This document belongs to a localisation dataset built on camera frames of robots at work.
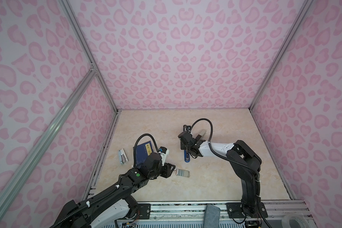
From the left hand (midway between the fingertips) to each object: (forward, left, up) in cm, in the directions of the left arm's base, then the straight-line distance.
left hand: (173, 164), depth 79 cm
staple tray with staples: (-1, -5, -11) cm, 12 cm away
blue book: (+14, +21, -11) cm, 28 cm away
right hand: (+20, -8, -7) cm, 22 cm away
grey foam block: (-24, -18, -7) cm, 31 cm away
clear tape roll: (-26, -59, -11) cm, 66 cm away
